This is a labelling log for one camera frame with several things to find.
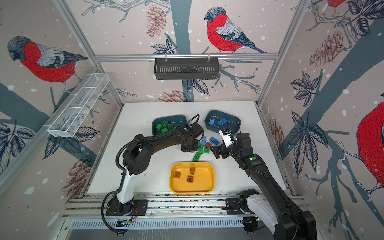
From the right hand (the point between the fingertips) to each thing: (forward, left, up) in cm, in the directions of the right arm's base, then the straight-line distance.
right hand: (217, 145), depth 80 cm
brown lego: (-13, +22, -12) cm, 28 cm away
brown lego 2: (-10, +14, -14) cm, 22 cm away
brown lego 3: (-14, +15, -14) cm, 25 cm away
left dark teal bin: (+26, +29, -10) cm, 40 cm away
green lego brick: (+19, +36, -11) cm, 42 cm away
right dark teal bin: (+28, -1, -12) cm, 30 cm away
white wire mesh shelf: (+3, +74, +19) cm, 76 cm away
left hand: (+3, +13, -11) cm, 17 cm away
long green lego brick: (-1, +12, -13) cm, 18 cm away
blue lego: (+26, -6, -13) cm, 30 cm away
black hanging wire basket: (+53, +21, +15) cm, 59 cm away
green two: (+20, +32, -11) cm, 39 cm away
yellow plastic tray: (-13, +7, -16) cm, 22 cm away
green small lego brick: (+3, +6, -13) cm, 14 cm away
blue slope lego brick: (+26, +2, -12) cm, 29 cm away
